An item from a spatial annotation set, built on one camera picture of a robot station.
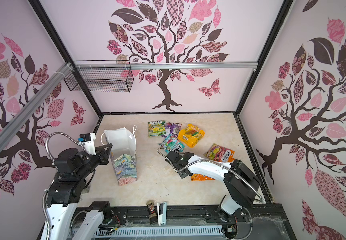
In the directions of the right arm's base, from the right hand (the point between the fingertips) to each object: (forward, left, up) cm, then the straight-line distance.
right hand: (187, 167), depth 86 cm
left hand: (0, +36, +24) cm, 43 cm away
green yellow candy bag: (+31, +21, -1) cm, 37 cm away
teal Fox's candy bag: (+17, +10, -1) cm, 20 cm away
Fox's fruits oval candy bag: (+10, -19, -1) cm, 22 cm away
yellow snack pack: (+23, -3, +1) cm, 23 cm away
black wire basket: (+50, +55, +30) cm, 80 cm away
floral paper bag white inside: (+4, +35, +11) cm, 37 cm away
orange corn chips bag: (-5, -7, -3) cm, 9 cm away
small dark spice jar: (-25, +18, -1) cm, 31 cm away
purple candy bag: (+31, +10, -1) cm, 33 cm away
